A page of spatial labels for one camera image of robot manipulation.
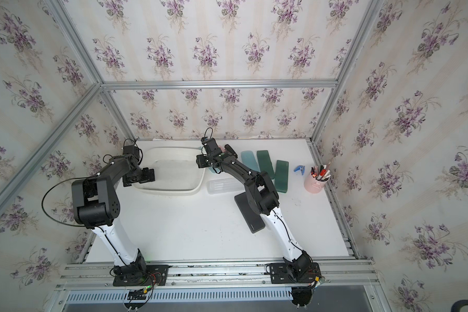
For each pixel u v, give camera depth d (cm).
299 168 105
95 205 51
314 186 91
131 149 81
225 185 97
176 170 105
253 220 85
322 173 92
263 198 62
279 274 72
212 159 80
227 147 114
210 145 81
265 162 109
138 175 82
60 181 75
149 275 73
